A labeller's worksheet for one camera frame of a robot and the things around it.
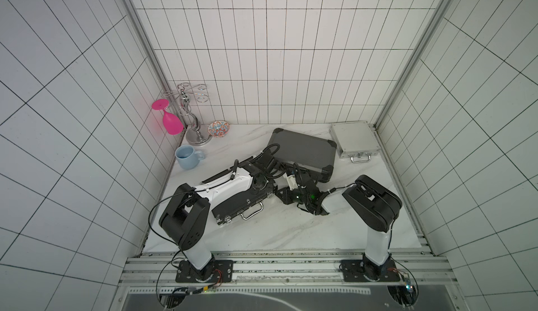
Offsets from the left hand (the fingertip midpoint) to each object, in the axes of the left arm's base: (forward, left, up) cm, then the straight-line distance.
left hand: (261, 192), depth 88 cm
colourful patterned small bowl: (+41, +27, -4) cm, 49 cm away
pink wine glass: (+29, +44, +12) cm, 54 cm away
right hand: (+5, -7, -4) cm, 10 cm away
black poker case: (-5, +6, +1) cm, 8 cm away
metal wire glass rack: (+38, +40, -7) cm, 56 cm away
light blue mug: (+16, +35, +2) cm, 39 cm away
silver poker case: (+31, -49, -1) cm, 58 cm away
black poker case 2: (+20, -25, +1) cm, 32 cm away
